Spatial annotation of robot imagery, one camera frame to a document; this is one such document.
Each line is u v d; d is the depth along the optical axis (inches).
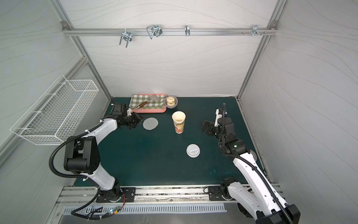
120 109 28.8
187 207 27.7
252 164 18.0
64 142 17.3
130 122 31.7
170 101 43.6
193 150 34.9
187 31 30.8
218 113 26.0
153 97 46.7
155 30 30.2
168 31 31.3
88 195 29.5
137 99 46.7
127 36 31.1
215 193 29.0
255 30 30.1
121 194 28.6
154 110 43.6
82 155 18.2
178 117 35.4
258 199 16.6
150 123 40.6
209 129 26.0
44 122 24.8
